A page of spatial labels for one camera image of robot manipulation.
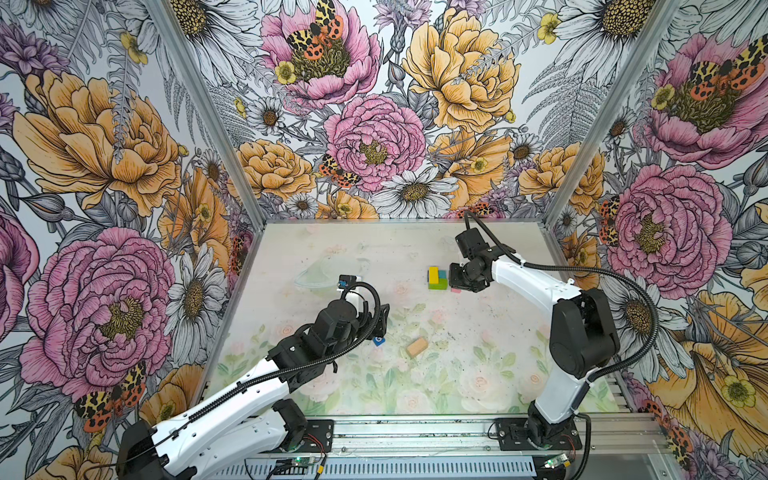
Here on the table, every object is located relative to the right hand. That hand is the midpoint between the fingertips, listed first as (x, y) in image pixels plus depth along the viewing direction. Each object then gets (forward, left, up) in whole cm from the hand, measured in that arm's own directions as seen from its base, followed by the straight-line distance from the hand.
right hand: (455, 290), depth 92 cm
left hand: (-12, +25, +10) cm, 29 cm away
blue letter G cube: (-12, +24, -8) cm, 27 cm away
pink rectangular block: (-3, +1, +5) cm, 7 cm away
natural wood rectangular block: (-14, +12, -7) cm, 20 cm away
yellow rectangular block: (+10, +5, -6) cm, 13 cm away
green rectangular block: (+6, +3, -6) cm, 9 cm away
